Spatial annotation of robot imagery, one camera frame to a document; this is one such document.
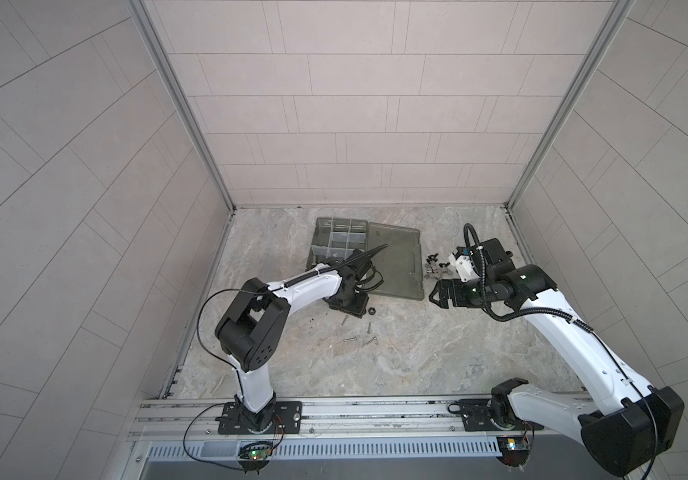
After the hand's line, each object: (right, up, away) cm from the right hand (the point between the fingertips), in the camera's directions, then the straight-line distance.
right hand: (442, 297), depth 75 cm
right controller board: (+14, -34, -7) cm, 37 cm away
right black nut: (-18, -7, +14) cm, 23 cm away
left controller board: (-44, -31, -11) cm, 55 cm away
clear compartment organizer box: (-29, +14, +28) cm, 42 cm away
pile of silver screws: (-22, -14, +9) cm, 28 cm away
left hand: (-20, -6, +13) cm, 25 cm away
